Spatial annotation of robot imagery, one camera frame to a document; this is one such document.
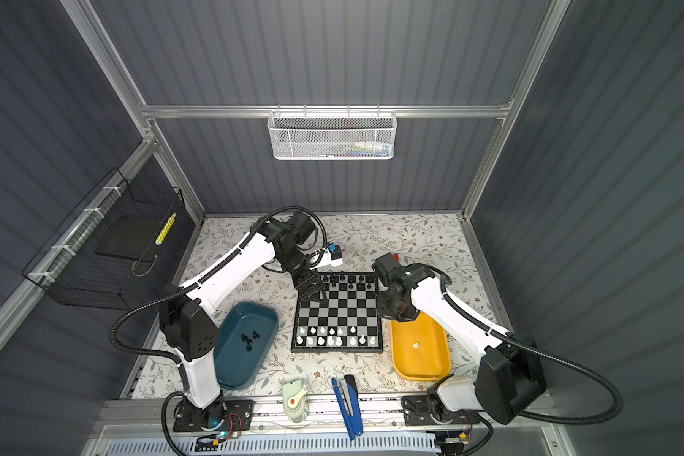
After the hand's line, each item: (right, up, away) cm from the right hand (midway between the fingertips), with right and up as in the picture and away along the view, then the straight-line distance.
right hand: (391, 316), depth 81 cm
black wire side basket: (-71, +19, -9) cm, 75 cm away
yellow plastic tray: (+9, -11, +3) cm, 15 cm away
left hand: (-20, +8, -2) cm, 22 cm away
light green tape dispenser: (-25, -18, -12) cm, 33 cm away
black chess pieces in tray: (-43, -9, +5) cm, 44 cm away
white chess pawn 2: (+8, -10, +3) cm, 13 cm away
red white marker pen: (+6, +16, +26) cm, 31 cm away
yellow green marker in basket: (-63, +22, -6) cm, 67 cm away
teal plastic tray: (-44, -7, +4) cm, 44 cm away
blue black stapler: (-12, -21, -7) cm, 25 cm away
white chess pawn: (-8, -8, +3) cm, 12 cm away
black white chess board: (-12, -4, +7) cm, 15 cm away
